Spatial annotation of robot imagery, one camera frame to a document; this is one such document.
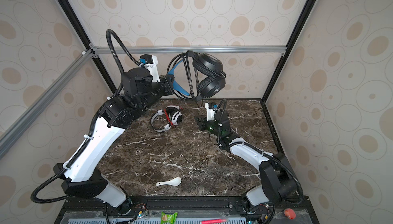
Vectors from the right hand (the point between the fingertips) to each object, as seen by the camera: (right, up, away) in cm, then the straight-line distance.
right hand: (195, 116), depth 81 cm
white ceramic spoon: (-11, -35, 0) cm, 36 cm away
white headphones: (-14, +1, +19) cm, 24 cm away
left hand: (-6, +16, -25) cm, 30 cm away
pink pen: (+9, -48, -11) cm, 50 cm away
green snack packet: (-12, -46, -12) cm, 49 cm away
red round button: (+44, -44, -11) cm, 63 cm away
